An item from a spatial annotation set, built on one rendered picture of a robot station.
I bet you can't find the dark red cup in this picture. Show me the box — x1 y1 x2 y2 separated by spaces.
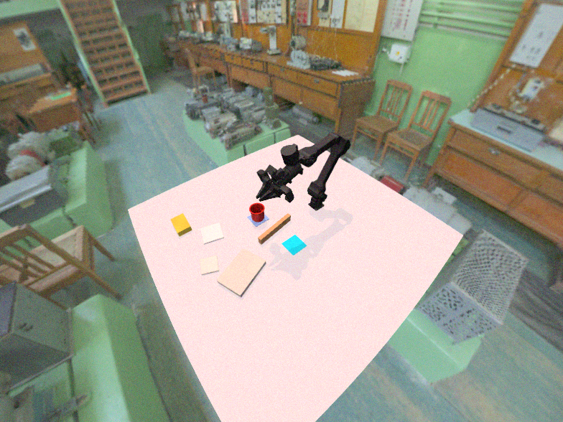
249 203 265 222

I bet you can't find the tan flat bar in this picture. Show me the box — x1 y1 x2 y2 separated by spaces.
258 213 291 245

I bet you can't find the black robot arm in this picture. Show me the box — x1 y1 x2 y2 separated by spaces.
265 132 350 211

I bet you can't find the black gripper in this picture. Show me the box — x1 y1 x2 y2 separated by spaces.
256 167 294 203

